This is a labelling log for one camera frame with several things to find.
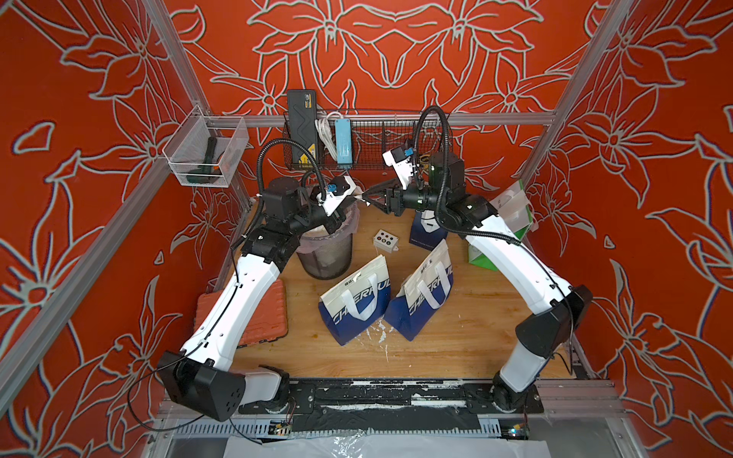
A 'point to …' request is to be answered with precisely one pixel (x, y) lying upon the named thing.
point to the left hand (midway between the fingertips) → (351, 192)
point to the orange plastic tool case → (269, 322)
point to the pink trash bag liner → (317, 237)
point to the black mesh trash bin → (328, 261)
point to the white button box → (386, 241)
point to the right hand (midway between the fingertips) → (361, 193)
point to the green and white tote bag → (513, 210)
